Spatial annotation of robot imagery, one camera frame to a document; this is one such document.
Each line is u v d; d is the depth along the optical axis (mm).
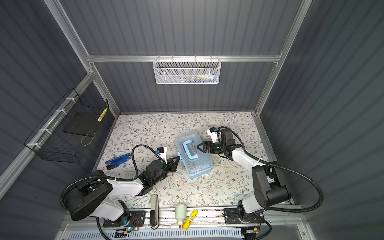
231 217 735
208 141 773
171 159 773
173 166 754
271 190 445
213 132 813
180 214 687
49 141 647
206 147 786
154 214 710
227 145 708
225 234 707
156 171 653
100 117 805
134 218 724
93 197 435
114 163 912
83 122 757
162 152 766
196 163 860
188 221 708
